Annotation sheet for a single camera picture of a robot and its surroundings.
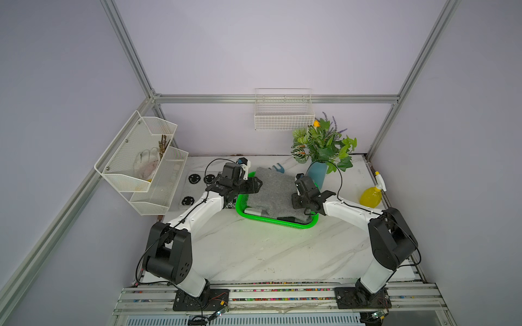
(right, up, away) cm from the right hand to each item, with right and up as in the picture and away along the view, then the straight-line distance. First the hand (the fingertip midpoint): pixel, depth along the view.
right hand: (298, 200), depth 94 cm
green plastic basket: (-27, -2, -6) cm, 27 cm away
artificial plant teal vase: (+7, +24, -13) cm, 28 cm away
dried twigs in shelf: (-58, +24, -13) cm, 64 cm away
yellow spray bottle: (+36, +1, +4) cm, 36 cm away
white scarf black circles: (-52, +8, +9) cm, 53 cm away
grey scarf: (-11, +2, -2) cm, 11 cm away
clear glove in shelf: (-62, +16, -16) cm, 67 cm away
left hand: (-19, +7, -7) cm, 22 cm away
